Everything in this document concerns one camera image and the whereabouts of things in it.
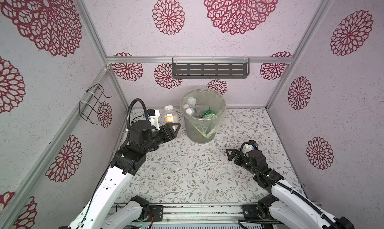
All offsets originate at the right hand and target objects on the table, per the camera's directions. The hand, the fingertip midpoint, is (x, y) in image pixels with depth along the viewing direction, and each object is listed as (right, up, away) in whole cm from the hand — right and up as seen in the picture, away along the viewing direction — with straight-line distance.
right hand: (231, 150), depth 82 cm
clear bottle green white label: (-25, +25, +4) cm, 35 cm away
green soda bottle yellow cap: (-11, +22, +4) cm, 25 cm away
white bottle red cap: (-22, +28, +10) cm, 37 cm away
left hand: (-28, +13, -16) cm, 35 cm away
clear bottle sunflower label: (-21, +22, -1) cm, 30 cm away
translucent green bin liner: (-13, +25, +16) cm, 33 cm away
